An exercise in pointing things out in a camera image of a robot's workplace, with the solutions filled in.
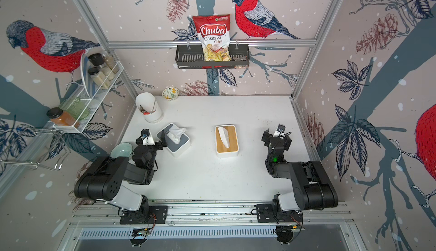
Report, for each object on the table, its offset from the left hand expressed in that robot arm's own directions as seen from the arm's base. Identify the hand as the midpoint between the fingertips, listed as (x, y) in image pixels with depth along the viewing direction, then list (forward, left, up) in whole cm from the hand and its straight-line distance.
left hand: (156, 128), depth 89 cm
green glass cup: (-3, +28, +21) cm, 35 cm away
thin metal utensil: (+15, +8, -4) cm, 18 cm away
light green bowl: (-8, +20, -9) cm, 23 cm away
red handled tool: (+14, +11, -4) cm, 18 cm away
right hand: (+1, -65, -3) cm, 65 cm away
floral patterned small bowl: (+38, +3, -12) cm, 40 cm away
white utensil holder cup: (+18, +10, -2) cm, 21 cm away
